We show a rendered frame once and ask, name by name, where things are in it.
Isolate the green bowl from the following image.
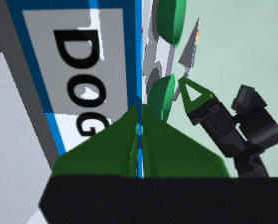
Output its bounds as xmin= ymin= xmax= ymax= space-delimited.
xmin=156 ymin=0 xmax=187 ymax=48
xmin=148 ymin=73 xmax=175 ymax=123

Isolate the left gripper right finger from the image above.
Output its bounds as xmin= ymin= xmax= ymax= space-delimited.
xmin=142 ymin=104 xmax=230 ymax=177

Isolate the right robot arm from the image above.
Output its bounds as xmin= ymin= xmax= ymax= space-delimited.
xmin=208 ymin=85 xmax=278 ymax=177

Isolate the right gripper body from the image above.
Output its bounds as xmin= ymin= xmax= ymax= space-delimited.
xmin=187 ymin=94 xmax=225 ymax=140

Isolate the blue dog food box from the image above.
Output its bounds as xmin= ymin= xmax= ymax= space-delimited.
xmin=6 ymin=0 xmax=142 ymax=177

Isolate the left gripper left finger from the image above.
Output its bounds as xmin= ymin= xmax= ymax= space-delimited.
xmin=49 ymin=104 xmax=138 ymax=179

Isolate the grey table edge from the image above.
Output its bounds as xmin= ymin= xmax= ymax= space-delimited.
xmin=165 ymin=45 xmax=176 ymax=77

